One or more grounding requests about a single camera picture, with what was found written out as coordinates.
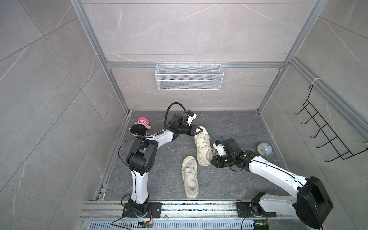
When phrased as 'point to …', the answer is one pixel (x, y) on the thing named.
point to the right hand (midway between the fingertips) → (213, 162)
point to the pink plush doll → (140, 128)
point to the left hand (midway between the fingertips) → (203, 128)
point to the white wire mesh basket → (189, 76)
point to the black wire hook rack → (343, 152)
